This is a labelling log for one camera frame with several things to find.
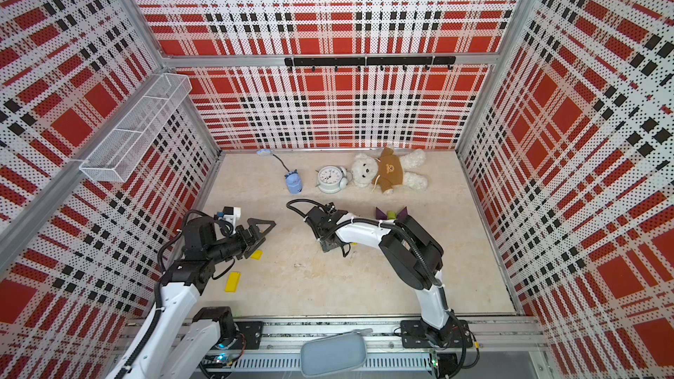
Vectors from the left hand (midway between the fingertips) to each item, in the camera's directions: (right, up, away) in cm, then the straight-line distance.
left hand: (274, 230), depth 77 cm
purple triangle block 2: (+43, +2, +21) cm, 48 cm away
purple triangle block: (+34, +1, +21) cm, 40 cm away
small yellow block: (-5, -7, +1) cm, 9 cm away
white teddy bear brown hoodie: (+39, +19, +27) cm, 51 cm away
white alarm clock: (+15, +15, +29) cm, 36 cm away
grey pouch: (+19, -31, -8) cm, 38 cm away
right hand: (+21, -5, +15) cm, 26 cm away
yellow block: (-15, -17, +5) cm, 23 cm away
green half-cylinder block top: (+39, +1, +21) cm, 44 cm away
